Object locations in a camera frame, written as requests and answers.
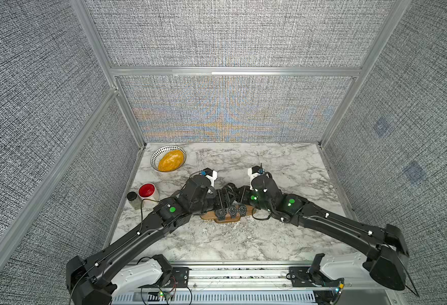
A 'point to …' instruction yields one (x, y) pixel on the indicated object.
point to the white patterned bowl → (157, 154)
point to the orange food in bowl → (171, 161)
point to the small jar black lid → (131, 196)
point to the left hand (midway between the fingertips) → (235, 197)
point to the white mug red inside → (148, 194)
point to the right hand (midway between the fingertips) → (232, 187)
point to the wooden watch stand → (211, 215)
